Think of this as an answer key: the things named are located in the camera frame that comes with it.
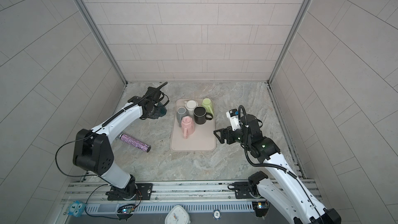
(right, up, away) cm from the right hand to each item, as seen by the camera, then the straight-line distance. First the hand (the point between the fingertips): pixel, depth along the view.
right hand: (220, 131), depth 73 cm
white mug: (-17, +11, +21) cm, 29 cm away
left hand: (-36, +8, +15) cm, 40 cm away
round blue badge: (-2, -34, -7) cm, 35 cm away
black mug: (-10, +5, +16) cm, 20 cm away
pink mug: (-17, 0, +11) cm, 20 cm away
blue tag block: (-62, -31, -8) cm, 70 cm away
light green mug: (-6, +12, +21) cm, 25 cm away
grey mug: (-22, +7, +16) cm, 28 cm away
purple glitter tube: (-45, -8, +10) cm, 47 cm away
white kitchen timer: (-19, -32, -10) cm, 38 cm away
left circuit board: (-40, -30, -9) cm, 51 cm away
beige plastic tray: (-9, -8, +15) cm, 20 cm away
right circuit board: (+18, -33, -5) cm, 37 cm away
